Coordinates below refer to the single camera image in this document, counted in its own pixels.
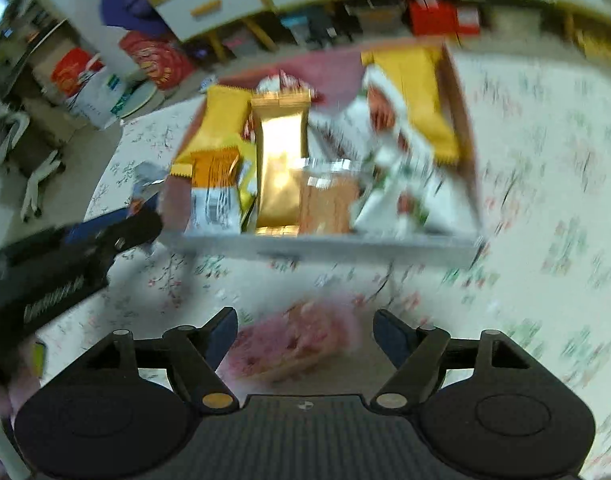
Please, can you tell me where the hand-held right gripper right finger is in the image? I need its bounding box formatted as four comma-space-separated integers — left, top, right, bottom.
370, 308, 531, 416

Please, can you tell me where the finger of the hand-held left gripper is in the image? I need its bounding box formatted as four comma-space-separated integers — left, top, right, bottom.
60, 210, 136, 247
98, 207, 164, 267

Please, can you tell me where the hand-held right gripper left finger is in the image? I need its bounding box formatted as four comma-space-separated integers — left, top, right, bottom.
88, 306, 241, 416

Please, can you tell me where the pink sprinkled cake packet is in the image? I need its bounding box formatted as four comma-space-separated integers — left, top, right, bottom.
225, 295, 363, 386

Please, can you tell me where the orange and white snack packet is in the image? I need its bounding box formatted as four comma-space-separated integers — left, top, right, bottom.
185, 146, 243, 235

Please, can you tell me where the pink and silver box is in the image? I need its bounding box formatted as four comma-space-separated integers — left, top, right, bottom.
162, 42, 486, 268

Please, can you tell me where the yellow printed biscuit packet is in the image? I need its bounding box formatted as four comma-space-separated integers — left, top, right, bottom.
238, 140, 258, 226

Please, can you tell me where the white pecan snack packet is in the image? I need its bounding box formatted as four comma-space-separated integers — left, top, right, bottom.
358, 67, 426, 161
353, 160, 436, 235

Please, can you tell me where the plain yellow snack packet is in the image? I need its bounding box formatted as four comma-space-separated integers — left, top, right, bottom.
170, 85, 253, 178
360, 46, 461, 163

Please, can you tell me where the clear wafer biscuit packet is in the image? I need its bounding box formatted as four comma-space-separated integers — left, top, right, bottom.
298, 157, 363, 235

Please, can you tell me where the gold bar packet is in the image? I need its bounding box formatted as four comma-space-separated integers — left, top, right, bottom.
250, 89, 313, 237

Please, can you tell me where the red and white snack packet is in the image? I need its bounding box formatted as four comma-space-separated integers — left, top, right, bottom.
258, 72, 298, 96

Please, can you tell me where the white office chair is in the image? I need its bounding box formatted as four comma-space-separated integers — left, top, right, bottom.
0, 105, 68, 221

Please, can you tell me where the white plastic bag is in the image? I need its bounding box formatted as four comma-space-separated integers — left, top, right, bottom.
65, 67, 136, 131

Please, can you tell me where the round pale tray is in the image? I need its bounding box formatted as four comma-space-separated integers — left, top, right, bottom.
120, 80, 161, 118

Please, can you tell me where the red and white bag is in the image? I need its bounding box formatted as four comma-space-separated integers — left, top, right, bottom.
50, 47, 106, 98

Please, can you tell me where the red cartoon print bag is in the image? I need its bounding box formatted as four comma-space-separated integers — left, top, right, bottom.
119, 30, 196, 92

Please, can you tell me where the floral tablecloth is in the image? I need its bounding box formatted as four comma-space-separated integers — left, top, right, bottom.
35, 50, 611, 480

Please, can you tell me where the purple plush cushion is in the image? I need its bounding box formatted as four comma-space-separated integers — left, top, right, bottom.
100, 0, 171, 38

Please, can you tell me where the wooden cabinet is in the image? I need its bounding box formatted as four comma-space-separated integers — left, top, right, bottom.
120, 0, 611, 61

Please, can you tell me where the red box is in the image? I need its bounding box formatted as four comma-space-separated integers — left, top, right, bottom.
408, 0, 459, 36

